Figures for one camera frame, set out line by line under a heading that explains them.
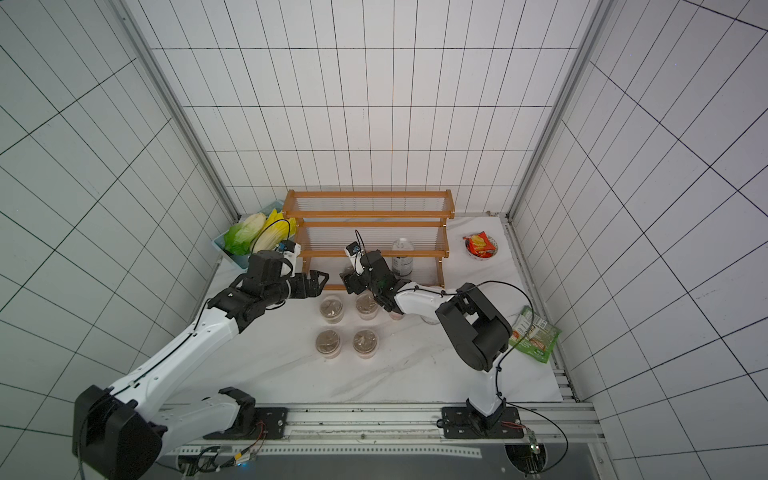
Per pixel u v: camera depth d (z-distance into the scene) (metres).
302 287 0.70
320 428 0.73
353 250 0.79
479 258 1.01
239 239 0.98
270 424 0.73
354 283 0.81
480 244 1.03
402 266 0.94
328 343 0.81
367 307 0.88
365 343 0.81
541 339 0.87
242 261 0.99
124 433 0.37
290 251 0.71
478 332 0.49
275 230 1.06
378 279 0.71
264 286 0.60
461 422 0.73
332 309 0.88
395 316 0.90
